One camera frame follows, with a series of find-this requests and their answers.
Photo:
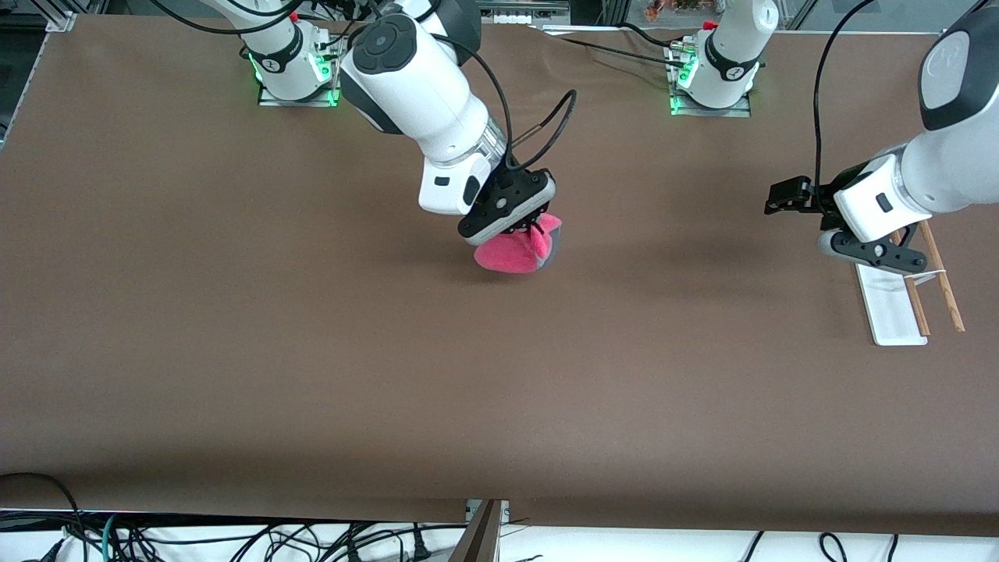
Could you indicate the pink and grey towel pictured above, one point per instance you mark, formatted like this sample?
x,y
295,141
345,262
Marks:
x,y
507,256

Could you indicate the orange red object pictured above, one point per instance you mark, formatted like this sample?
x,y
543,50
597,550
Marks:
x,y
675,8

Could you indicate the white base wooden rod rack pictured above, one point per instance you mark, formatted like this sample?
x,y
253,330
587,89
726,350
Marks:
x,y
890,312

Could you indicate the aluminium corner bracket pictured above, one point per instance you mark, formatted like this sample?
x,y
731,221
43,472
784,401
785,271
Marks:
x,y
62,19

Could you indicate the aluminium frame profile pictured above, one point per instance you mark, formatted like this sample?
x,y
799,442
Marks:
x,y
484,538

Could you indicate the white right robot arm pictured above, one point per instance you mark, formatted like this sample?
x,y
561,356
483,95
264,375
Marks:
x,y
421,94

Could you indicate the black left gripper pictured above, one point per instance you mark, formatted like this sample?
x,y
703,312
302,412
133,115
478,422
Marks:
x,y
826,193

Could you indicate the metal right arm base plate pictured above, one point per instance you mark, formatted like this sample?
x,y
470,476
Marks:
x,y
273,101

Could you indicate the white socket strip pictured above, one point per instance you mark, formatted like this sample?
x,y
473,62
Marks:
x,y
511,16

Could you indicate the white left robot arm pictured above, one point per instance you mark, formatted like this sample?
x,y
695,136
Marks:
x,y
952,164

